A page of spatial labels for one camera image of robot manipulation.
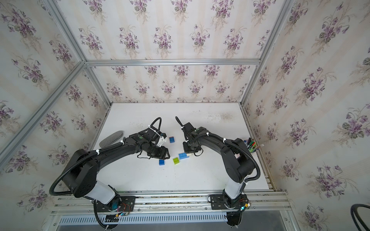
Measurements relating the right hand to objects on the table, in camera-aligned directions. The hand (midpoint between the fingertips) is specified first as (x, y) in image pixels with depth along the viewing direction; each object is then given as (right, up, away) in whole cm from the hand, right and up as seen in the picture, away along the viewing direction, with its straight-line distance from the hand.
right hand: (190, 151), depth 89 cm
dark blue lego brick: (-12, +7, +5) cm, 15 cm away
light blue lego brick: (-5, -3, 0) cm, 6 cm away
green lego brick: (-9, -5, -2) cm, 10 cm away
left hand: (-14, -2, -6) cm, 15 cm away
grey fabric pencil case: (-53, +7, +6) cm, 54 cm away
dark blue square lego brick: (-18, -6, -4) cm, 19 cm away
